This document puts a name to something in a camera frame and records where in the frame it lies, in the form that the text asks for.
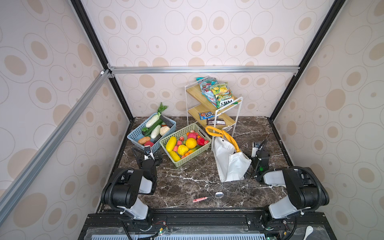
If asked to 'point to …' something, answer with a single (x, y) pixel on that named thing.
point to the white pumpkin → (163, 130)
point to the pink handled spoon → (218, 195)
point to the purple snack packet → (219, 121)
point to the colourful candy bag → (205, 84)
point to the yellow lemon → (182, 149)
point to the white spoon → (309, 230)
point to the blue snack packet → (206, 115)
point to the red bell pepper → (148, 143)
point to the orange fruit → (191, 143)
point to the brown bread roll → (143, 140)
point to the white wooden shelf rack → (223, 116)
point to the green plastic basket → (185, 144)
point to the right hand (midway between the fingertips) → (252, 150)
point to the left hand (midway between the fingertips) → (153, 148)
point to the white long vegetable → (155, 132)
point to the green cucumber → (147, 133)
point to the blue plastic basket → (138, 133)
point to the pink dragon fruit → (192, 135)
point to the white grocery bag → (231, 163)
